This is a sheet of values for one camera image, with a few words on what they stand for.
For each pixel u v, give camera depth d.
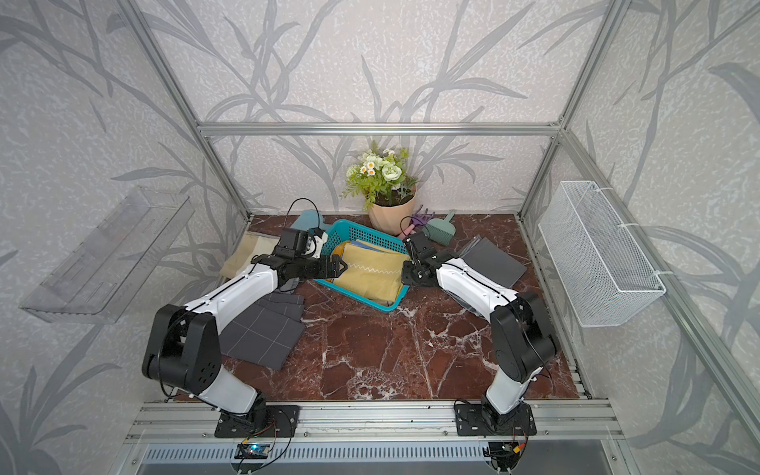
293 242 0.71
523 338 0.46
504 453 0.72
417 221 1.19
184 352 0.44
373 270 0.99
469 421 0.73
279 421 0.74
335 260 0.82
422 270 0.65
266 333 0.86
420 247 0.71
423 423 0.75
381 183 0.90
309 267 0.77
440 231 1.14
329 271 0.79
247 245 1.06
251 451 0.71
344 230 1.06
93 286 0.63
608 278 0.59
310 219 1.21
